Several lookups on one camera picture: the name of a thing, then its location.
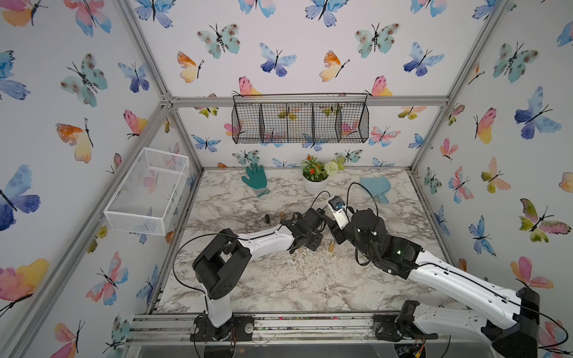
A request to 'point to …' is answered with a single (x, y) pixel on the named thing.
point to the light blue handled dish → (377, 186)
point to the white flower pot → (315, 187)
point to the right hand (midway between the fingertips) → (334, 209)
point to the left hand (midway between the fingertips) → (318, 236)
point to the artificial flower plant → (314, 170)
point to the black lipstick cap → (267, 218)
